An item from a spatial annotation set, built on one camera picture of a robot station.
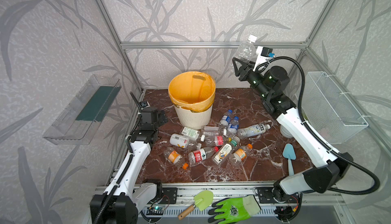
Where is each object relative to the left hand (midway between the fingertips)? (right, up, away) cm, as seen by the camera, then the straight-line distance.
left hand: (157, 110), depth 81 cm
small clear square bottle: (+31, -13, +10) cm, 35 cm away
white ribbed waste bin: (+20, -6, +6) cm, 21 cm away
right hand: (+40, +24, -19) cm, 50 cm away
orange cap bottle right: (+45, -25, +1) cm, 51 cm away
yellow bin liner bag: (+18, +12, +19) cm, 29 cm away
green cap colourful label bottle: (+37, -23, +2) cm, 43 cm away
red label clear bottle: (+22, -24, 0) cm, 33 cm away
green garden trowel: (+25, -42, -9) cm, 50 cm away
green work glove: (+39, -45, -13) cm, 61 cm away
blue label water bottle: (+44, -11, +13) cm, 47 cm away
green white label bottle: (+18, -15, +11) cm, 26 cm away
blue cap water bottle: (+39, -7, +15) cm, 43 cm away
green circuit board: (+1, -48, -9) cm, 49 cm away
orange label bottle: (+8, -25, +1) cm, 26 cm away
